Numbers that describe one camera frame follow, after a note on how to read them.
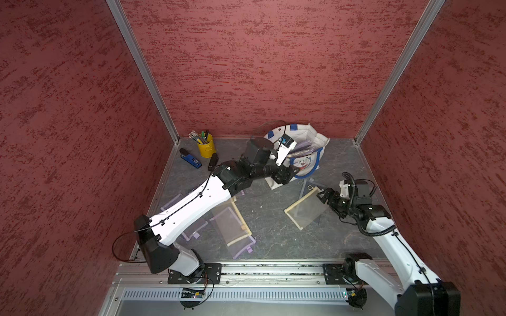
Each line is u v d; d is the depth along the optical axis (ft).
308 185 3.23
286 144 1.81
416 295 1.26
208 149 3.49
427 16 2.38
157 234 1.30
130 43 2.60
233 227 2.94
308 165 3.16
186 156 3.56
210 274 2.45
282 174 1.90
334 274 2.43
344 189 2.46
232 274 2.49
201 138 3.41
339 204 2.33
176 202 1.44
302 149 3.22
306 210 3.28
